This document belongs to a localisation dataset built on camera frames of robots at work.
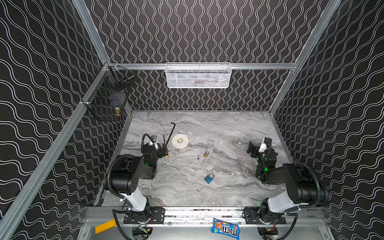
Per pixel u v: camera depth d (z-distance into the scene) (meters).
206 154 0.97
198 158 0.95
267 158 0.69
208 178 0.86
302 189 0.45
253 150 0.84
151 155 0.72
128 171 0.49
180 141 1.03
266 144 0.76
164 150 0.90
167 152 0.97
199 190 0.82
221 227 0.70
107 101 0.94
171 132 1.06
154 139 0.83
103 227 0.70
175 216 0.76
